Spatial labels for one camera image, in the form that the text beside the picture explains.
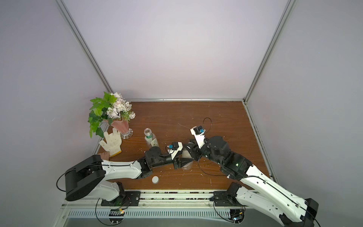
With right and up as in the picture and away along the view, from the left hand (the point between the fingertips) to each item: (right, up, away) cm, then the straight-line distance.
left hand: (191, 155), depth 70 cm
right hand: (-2, +9, -5) cm, 10 cm away
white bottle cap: (-20, -17, +9) cm, 28 cm away
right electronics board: (+24, -31, 0) cm, 39 cm away
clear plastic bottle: (-2, 0, +1) cm, 3 cm away
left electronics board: (-39, -33, +2) cm, 51 cm away
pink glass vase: (-43, +12, +18) cm, 48 cm away
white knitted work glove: (-54, +1, +25) cm, 59 cm away
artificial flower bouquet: (-45, +25, +6) cm, 51 cm away
